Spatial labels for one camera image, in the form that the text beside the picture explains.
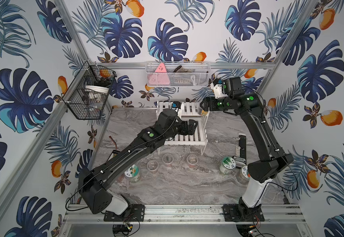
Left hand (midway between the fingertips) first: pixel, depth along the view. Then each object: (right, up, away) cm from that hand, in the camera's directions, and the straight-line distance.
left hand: (191, 119), depth 70 cm
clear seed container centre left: (-12, -23, +18) cm, 31 cm away
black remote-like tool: (+34, -24, +22) cm, 47 cm away
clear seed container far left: (-20, -26, +16) cm, 37 cm away
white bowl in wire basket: (-50, +16, +10) cm, 53 cm away
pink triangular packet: (-16, +26, +20) cm, 37 cm away
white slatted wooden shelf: (+1, +5, +13) cm, 14 cm away
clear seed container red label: (+3, -24, +17) cm, 30 cm away
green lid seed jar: (+22, -25, +14) cm, 36 cm away
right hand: (+10, +9, +7) cm, 15 cm away
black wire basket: (-60, +15, +18) cm, 64 cm away
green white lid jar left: (-31, -29, +10) cm, 44 cm away
